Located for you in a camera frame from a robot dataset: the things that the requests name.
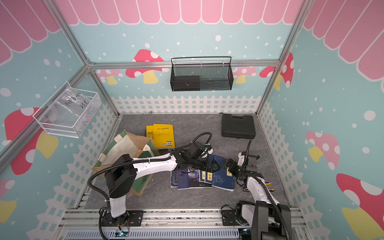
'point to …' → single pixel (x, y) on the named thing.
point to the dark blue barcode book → (183, 182)
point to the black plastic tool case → (238, 126)
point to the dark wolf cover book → (193, 179)
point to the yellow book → (163, 135)
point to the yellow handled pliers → (247, 190)
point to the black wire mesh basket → (201, 73)
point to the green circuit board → (123, 233)
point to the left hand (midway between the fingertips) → (213, 169)
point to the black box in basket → (186, 83)
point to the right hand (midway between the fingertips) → (228, 165)
